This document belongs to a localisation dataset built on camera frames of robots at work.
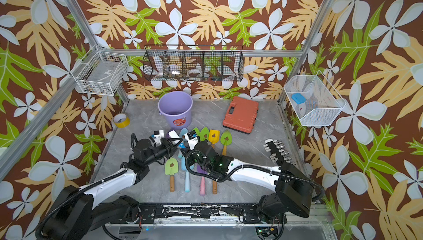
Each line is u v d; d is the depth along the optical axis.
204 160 0.57
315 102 0.83
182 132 1.01
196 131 0.68
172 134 0.80
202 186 0.80
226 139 0.99
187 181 0.82
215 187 0.80
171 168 0.88
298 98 0.86
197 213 0.75
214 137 1.01
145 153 0.64
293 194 0.42
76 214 0.41
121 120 1.11
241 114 1.07
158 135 0.78
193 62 0.97
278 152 0.93
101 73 0.86
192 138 0.66
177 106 1.14
